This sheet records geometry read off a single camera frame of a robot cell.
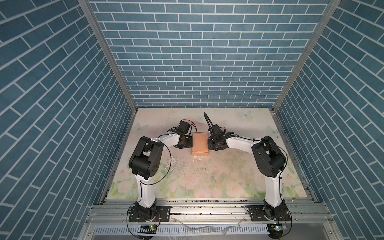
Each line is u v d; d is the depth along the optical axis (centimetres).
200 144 96
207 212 76
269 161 53
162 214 74
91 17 73
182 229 71
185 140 88
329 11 72
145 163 52
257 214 74
